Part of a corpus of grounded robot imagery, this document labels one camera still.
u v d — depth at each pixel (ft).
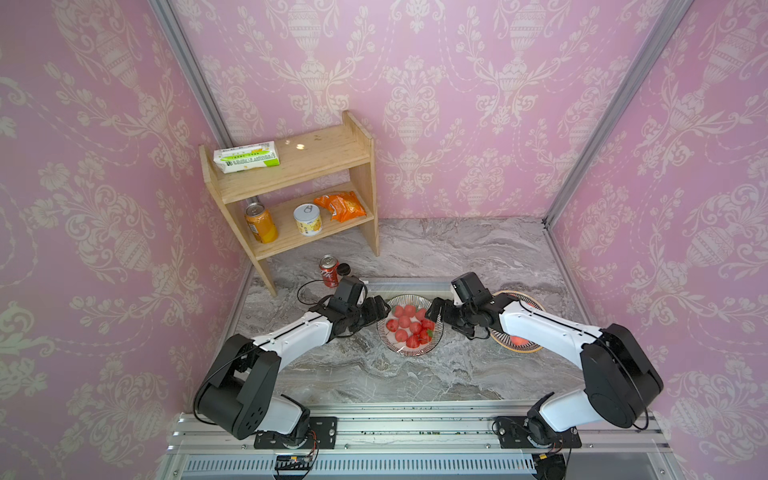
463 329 2.51
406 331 2.94
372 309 2.60
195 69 2.61
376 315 2.59
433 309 2.61
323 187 3.68
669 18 2.30
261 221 2.61
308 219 2.80
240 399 1.40
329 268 3.10
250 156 2.34
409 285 3.10
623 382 1.40
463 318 2.43
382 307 2.65
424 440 2.40
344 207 2.94
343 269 3.16
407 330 2.94
